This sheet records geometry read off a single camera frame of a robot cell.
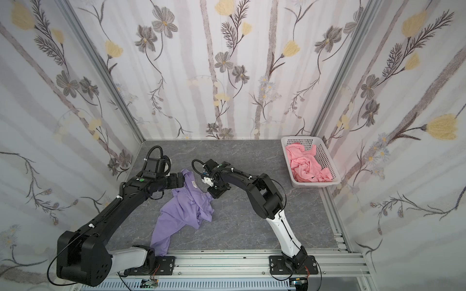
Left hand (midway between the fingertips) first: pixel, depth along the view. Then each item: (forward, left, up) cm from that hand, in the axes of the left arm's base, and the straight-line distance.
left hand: (178, 177), depth 85 cm
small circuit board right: (-42, -53, -15) cm, 70 cm away
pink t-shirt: (+9, -65, -5) cm, 66 cm away
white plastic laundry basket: (+20, -80, -9) cm, 83 cm away
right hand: (0, -18, -12) cm, 22 cm away
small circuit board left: (-41, +9, -14) cm, 44 cm away
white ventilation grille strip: (-41, -11, -14) cm, 45 cm away
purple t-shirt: (-10, -5, -8) cm, 13 cm away
